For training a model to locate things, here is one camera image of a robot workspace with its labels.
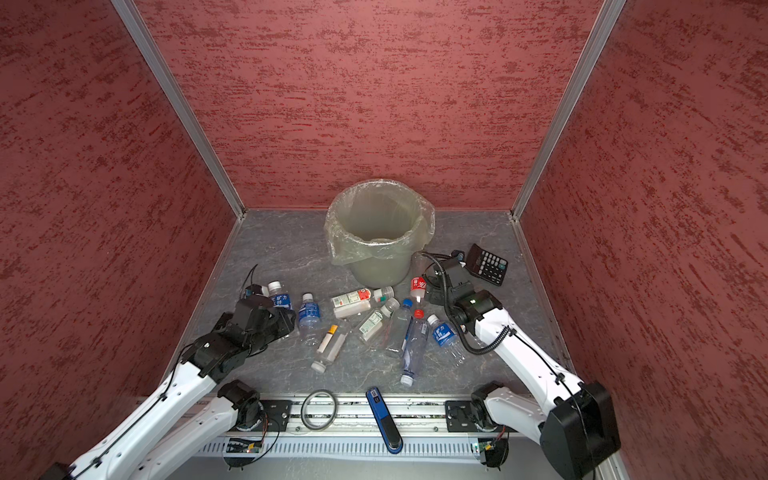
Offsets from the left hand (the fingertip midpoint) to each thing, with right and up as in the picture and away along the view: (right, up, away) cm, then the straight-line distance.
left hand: (290, 323), depth 79 cm
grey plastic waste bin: (+25, +12, +15) cm, 31 cm away
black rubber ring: (+5, -21, -5) cm, 22 cm away
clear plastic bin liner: (+23, +30, +21) cm, 43 cm away
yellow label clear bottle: (+11, -5, +4) cm, 13 cm away
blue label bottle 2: (+2, -2, +10) cm, 10 cm away
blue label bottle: (-2, +7, -3) cm, 8 cm away
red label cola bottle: (+37, +14, +24) cm, 47 cm away
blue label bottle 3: (+44, -6, +3) cm, 44 cm away
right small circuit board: (+54, -30, -7) cm, 62 cm away
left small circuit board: (-10, -29, -7) cm, 31 cm away
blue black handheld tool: (+27, -24, -9) cm, 37 cm away
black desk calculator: (+62, +13, +23) cm, 67 cm away
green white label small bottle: (+22, -3, +5) cm, 23 cm away
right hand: (+42, +8, +3) cm, 42 cm away
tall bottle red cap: (+34, -7, +2) cm, 35 cm away
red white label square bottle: (+15, +4, +9) cm, 18 cm away
